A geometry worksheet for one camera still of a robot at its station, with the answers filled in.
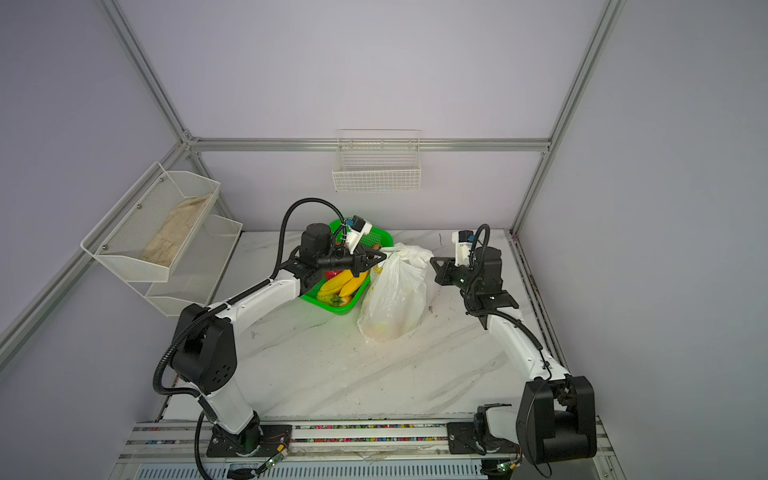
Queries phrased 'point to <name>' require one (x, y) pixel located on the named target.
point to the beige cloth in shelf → (165, 246)
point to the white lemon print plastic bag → (400, 289)
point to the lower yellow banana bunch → (342, 284)
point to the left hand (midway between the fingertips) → (383, 256)
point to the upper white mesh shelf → (145, 233)
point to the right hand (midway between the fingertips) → (431, 259)
